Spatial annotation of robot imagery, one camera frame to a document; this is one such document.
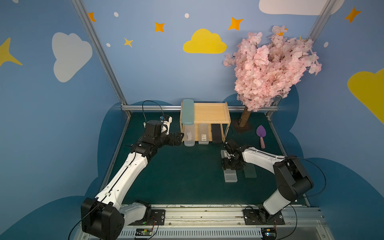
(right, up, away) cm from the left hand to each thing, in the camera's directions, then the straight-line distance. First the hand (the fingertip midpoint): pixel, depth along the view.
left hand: (175, 131), depth 79 cm
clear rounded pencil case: (+7, -5, +26) cm, 27 cm away
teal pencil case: (+6, +12, +16) cm, 21 cm away
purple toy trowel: (+61, -2, +32) cm, 69 cm away
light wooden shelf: (+19, +11, +17) cm, 28 cm away
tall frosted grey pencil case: (+32, -27, +9) cm, 42 cm away
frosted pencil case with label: (+17, -3, +26) cm, 31 cm away
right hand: (+33, -22, +14) cm, 42 cm away
